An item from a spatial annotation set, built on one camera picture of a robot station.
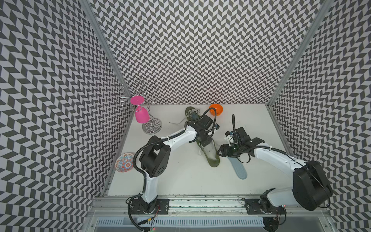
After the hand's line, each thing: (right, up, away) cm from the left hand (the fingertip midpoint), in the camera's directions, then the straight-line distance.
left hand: (205, 140), depth 90 cm
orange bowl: (+12, +21, +21) cm, 32 cm away
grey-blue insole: (+20, -16, -4) cm, 26 cm away
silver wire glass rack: (-36, +8, +14) cm, 40 cm away
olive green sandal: (+3, -8, -1) cm, 8 cm away
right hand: (+9, -8, -7) cm, 14 cm away
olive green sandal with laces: (-9, +18, +25) cm, 32 cm away
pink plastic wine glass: (-39, +16, -3) cm, 42 cm away
